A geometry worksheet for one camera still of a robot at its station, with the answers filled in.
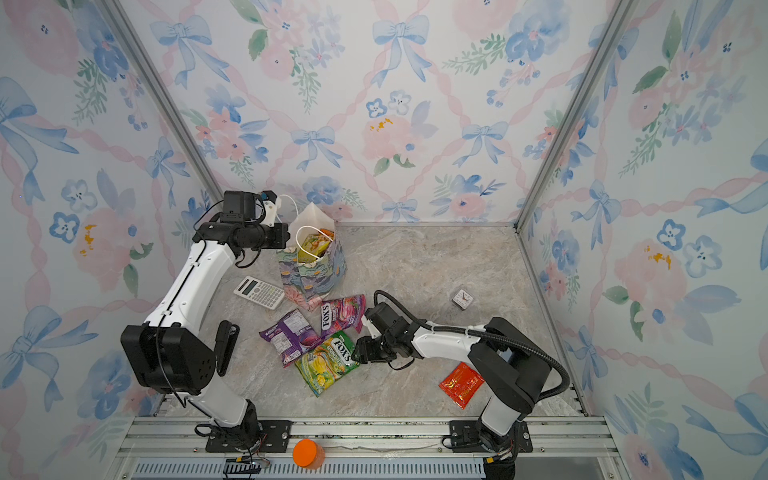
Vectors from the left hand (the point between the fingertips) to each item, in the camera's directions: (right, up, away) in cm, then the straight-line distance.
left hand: (289, 231), depth 83 cm
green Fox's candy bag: (+10, -37, 0) cm, 38 cm away
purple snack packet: (-1, -31, +5) cm, 31 cm away
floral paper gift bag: (+6, -14, +1) cm, 15 cm away
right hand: (+19, -35, +1) cm, 40 cm away
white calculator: (-14, -19, +15) cm, 28 cm away
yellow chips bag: (+5, -4, +7) cm, 10 cm away
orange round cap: (+10, -49, -19) cm, 54 cm away
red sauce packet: (+47, -42, -2) cm, 63 cm away
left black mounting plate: (-1, -52, -9) cm, 53 cm away
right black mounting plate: (+46, -51, -10) cm, 70 cm away
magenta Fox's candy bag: (+14, -24, +8) cm, 29 cm away
